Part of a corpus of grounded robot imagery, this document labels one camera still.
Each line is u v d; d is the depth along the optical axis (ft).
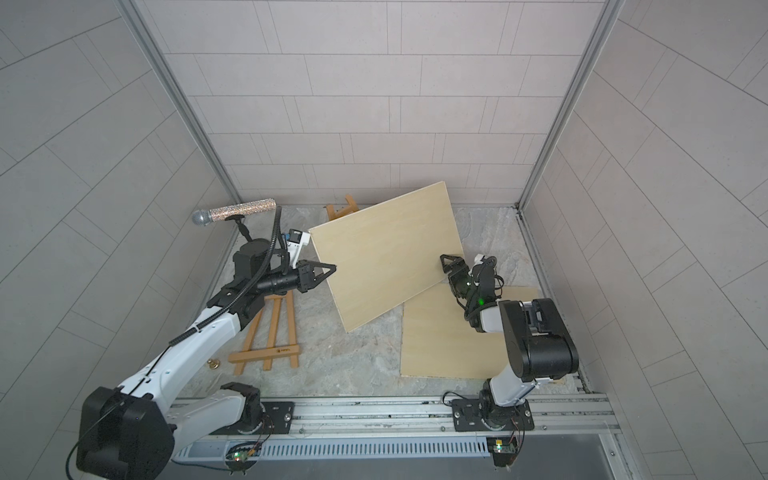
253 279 1.92
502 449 2.24
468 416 2.33
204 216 2.68
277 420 2.37
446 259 2.84
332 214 2.85
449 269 2.70
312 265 2.28
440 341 2.77
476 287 2.31
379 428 2.32
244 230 3.08
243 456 2.07
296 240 2.20
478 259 2.80
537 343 1.49
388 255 2.58
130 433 1.24
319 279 2.30
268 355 2.60
